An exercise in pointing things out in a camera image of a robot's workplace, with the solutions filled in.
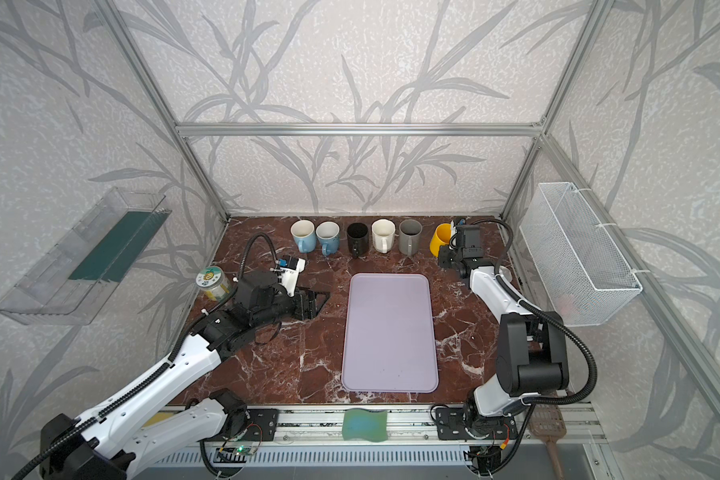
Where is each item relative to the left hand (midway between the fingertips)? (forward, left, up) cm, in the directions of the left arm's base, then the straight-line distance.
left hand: (324, 285), depth 75 cm
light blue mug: (+31, +14, -16) cm, 37 cm away
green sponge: (-28, -9, -19) cm, 35 cm away
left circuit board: (-34, +20, -23) cm, 46 cm away
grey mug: (+27, -24, -13) cm, 38 cm away
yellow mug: (+20, -33, -5) cm, 39 cm away
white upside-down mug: (+28, -15, -13) cm, 34 cm away
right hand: (+20, -36, -7) cm, 42 cm away
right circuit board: (-34, -41, -24) cm, 58 cm away
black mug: (+28, -6, -16) cm, 32 cm away
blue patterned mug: (+30, +5, -15) cm, 34 cm away
